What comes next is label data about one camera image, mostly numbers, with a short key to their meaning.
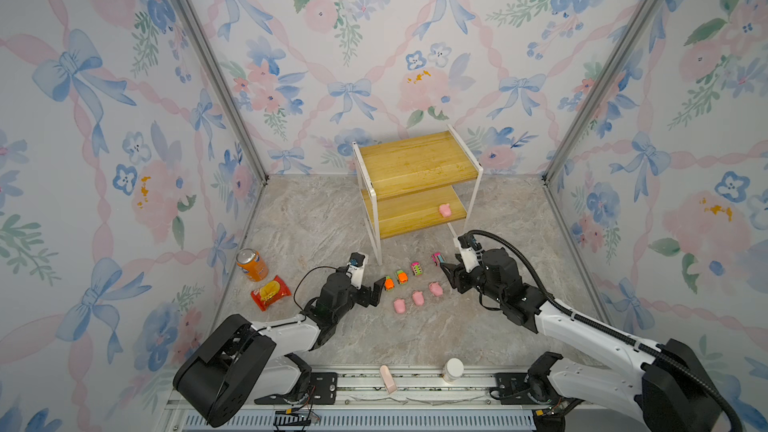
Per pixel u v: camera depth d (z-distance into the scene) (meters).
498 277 0.63
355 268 0.75
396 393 0.73
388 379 0.73
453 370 0.71
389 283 0.89
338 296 0.66
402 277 0.90
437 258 0.95
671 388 0.40
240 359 0.44
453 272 0.73
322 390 0.75
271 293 0.88
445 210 0.88
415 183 0.74
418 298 0.88
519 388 0.73
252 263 0.85
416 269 0.92
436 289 0.90
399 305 0.86
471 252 0.70
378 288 0.79
